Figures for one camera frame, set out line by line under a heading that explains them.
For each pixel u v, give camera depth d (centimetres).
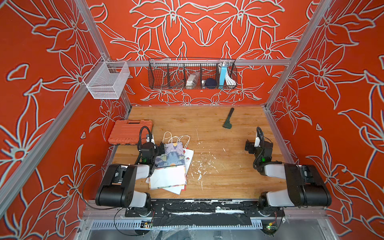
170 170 81
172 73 101
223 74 85
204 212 73
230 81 91
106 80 94
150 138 78
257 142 81
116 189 43
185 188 80
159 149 86
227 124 107
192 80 92
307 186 46
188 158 90
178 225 70
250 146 84
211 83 95
